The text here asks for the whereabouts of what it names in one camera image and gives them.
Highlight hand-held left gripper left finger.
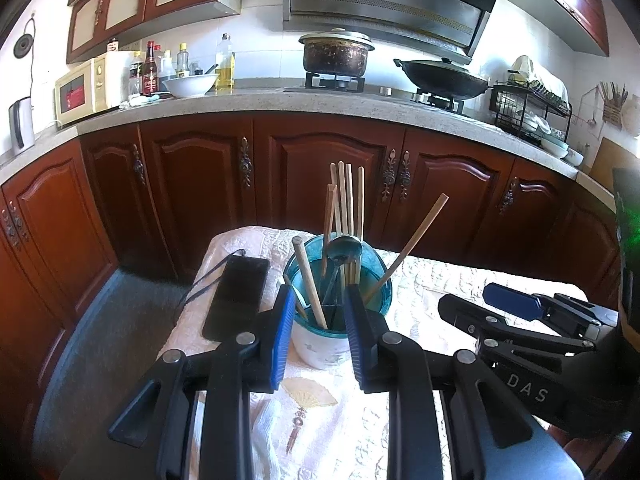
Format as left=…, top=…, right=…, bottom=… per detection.
left=107, top=285, right=297, bottom=480

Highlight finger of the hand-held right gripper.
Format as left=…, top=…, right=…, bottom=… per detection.
left=438, top=294, right=596, bottom=361
left=483, top=283, right=618, bottom=326

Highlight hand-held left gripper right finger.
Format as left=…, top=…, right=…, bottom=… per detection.
left=342, top=284, right=576, bottom=480

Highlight white utensil holder teal rim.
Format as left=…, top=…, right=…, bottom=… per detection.
left=282, top=234, right=393, bottom=371

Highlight metal spoon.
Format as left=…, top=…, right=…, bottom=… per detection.
left=320, top=236, right=363, bottom=311

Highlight white embroidered tablecloth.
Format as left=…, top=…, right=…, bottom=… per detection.
left=160, top=226, right=591, bottom=480

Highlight black smartphone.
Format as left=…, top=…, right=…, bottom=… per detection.
left=201, top=256, right=271, bottom=342

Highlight white dishes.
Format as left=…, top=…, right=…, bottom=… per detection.
left=537, top=130, right=586, bottom=167

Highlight wooden cutting board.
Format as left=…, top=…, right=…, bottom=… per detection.
left=590, top=136, right=640, bottom=191

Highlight red wooden base cabinets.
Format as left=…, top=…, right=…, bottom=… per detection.
left=0, top=112, right=626, bottom=480

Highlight round pale board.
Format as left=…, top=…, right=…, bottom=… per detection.
left=620, top=105, right=640, bottom=136

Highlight white cloth cover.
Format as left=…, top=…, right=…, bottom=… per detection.
left=510, top=55, right=571, bottom=106

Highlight black wok with lid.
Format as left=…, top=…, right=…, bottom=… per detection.
left=393, top=57, right=492, bottom=101

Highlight grey stone kitchen countertop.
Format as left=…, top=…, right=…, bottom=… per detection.
left=0, top=77, right=621, bottom=211

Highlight gas stove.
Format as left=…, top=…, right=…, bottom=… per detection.
left=282, top=72, right=466, bottom=113

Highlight white ceramic bowl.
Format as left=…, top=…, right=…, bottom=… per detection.
left=161, top=72, right=221, bottom=99

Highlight yellow cooking oil bottle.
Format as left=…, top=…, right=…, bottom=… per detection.
left=215, top=33, right=237, bottom=92

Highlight white rag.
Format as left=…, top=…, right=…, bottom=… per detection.
left=120, top=92, right=161, bottom=110

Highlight dark cooking pot with lid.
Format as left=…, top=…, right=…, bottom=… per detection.
left=298, top=28, right=376, bottom=76

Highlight dark sauce bottle red label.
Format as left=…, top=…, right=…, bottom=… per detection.
left=141, top=41, right=161, bottom=97

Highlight clear bottle dark cap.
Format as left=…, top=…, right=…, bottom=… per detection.
left=127, top=51, right=145, bottom=98

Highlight white cylindrical container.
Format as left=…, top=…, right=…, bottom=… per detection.
left=105, top=50, right=143, bottom=108

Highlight cream microwave oven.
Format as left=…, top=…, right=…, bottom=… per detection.
left=54, top=57, right=108, bottom=126

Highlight steel range hood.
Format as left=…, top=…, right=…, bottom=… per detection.
left=282, top=0, right=507, bottom=58

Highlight white electric kettle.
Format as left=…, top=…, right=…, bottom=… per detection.
left=8, top=97, right=36, bottom=157

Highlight black phone cable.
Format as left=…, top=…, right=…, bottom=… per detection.
left=177, top=249, right=247, bottom=311

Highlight black wire dish rack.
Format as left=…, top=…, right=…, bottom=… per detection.
left=492, top=82, right=573, bottom=143

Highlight wall chopstick basket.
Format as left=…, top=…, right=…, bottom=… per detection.
left=600, top=80, right=630, bottom=123

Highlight red wooden wall cabinets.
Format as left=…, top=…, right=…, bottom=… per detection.
left=505, top=0, right=611, bottom=58

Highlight black round wall fixture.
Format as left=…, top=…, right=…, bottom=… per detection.
left=14, top=10, right=38, bottom=98

